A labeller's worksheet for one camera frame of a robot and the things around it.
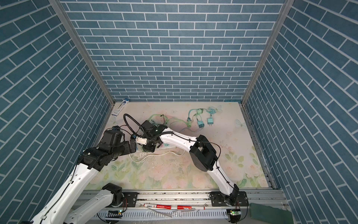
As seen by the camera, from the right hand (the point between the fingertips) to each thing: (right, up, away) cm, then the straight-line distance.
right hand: (144, 145), depth 86 cm
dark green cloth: (+69, -31, -16) cm, 78 cm away
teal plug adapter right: (+45, +14, +19) cm, 51 cm away
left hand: (-5, +3, -10) cm, 12 cm away
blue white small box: (-28, +29, +33) cm, 53 cm away
